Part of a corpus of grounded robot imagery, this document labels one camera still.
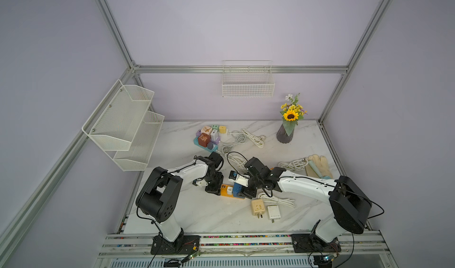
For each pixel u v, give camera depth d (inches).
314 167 37.6
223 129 42.4
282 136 42.3
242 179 29.2
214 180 30.9
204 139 39.5
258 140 42.3
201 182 33.0
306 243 29.0
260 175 26.0
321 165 38.7
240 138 42.7
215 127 42.3
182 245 28.3
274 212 31.5
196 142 41.3
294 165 37.2
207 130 41.0
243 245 29.4
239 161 38.7
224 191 33.4
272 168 26.5
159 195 18.3
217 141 42.2
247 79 37.4
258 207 30.8
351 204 17.3
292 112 35.5
